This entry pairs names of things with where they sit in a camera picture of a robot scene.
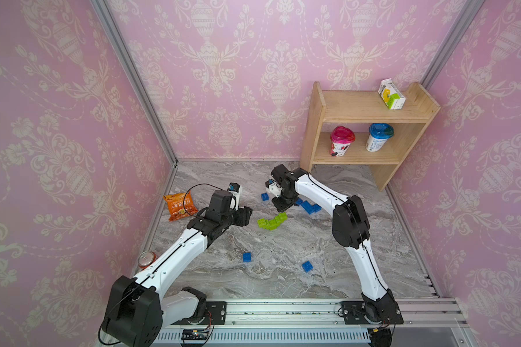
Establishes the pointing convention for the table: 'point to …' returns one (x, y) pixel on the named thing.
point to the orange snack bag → (180, 205)
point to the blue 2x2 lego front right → (307, 266)
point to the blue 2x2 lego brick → (265, 196)
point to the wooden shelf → (353, 128)
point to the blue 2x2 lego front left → (247, 257)
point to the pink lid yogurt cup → (341, 137)
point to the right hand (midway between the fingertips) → (281, 207)
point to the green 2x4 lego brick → (272, 224)
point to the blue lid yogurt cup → (379, 133)
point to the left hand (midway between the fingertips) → (246, 210)
